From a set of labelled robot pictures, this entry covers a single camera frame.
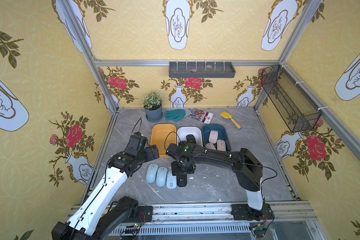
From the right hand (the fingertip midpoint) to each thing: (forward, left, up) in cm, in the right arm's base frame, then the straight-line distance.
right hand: (178, 176), depth 82 cm
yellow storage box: (+32, +14, -7) cm, 35 cm away
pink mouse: (+30, -22, -3) cm, 38 cm away
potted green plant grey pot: (+45, +20, +12) cm, 51 cm away
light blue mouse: (+3, +15, -1) cm, 16 cm away
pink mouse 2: (+23, -26, -3) cm, 35 cm away
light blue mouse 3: (-2, +4, -1) cm, 4 cm away
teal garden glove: (+47, +5, -2) cm, 48 cm away
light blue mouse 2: (+1, +9, -2) cm, 10 cm away
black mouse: (-1, -2, -1) cm, 3 cm away
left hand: (+8, +13, +12) cm, 20 cm away
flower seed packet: (+50, -16, -5) cm, 52 cm away
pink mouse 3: (+22, -19, -3) cm, 30 cm away
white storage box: (+31, -10, -1) cm, 33 cm away
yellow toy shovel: (+49, -34, -4) cm, 60 cm away
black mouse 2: (+27, -7, -3) cm, 28 cm away
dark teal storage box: (+31, -28, -3) cm, 42 cm away
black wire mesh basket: (+32, -65, +21) cm, 76 cm away
